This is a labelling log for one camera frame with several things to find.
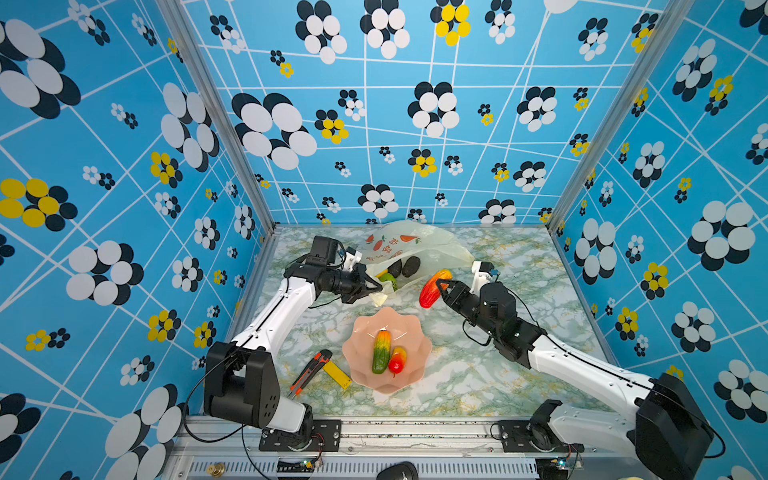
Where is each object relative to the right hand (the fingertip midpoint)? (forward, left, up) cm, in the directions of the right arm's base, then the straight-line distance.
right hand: (439, 284), depth 78 cm
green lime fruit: (+12, +14, -14) cm, 24 cm away
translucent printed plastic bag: (+14, +9, -3) cm, 17 cm away
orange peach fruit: (-2, +2, 0) cm, 3 cm away
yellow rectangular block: (-18, +26, -19) cm, 37 cm away
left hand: (0, +15, -1) cm, 15 cm away
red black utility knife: (-12, +33, -20) cm, 41 cm away
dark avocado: (+19, +7, -18) cm, 27 cm away
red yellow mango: (-15, +12, -17) cm, 25 cm away
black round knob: (-39, +10, -18) cm, 44 cm away
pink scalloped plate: (-5, +9, -18) cm, 21 cm away
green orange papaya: (-12, +16, -17) cm, 26 cm away
